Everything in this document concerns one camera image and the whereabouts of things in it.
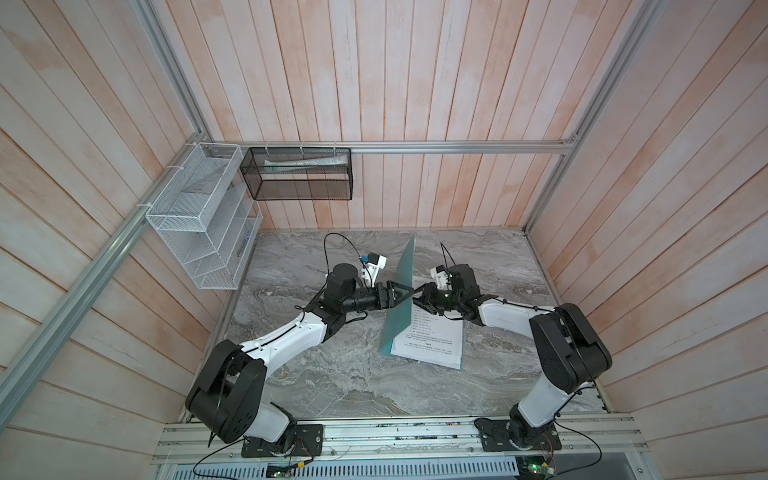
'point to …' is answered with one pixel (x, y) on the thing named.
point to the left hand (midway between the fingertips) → (408, 299)
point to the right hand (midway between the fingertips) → (409, 297)
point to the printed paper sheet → (435, 339)
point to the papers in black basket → (279, 166)
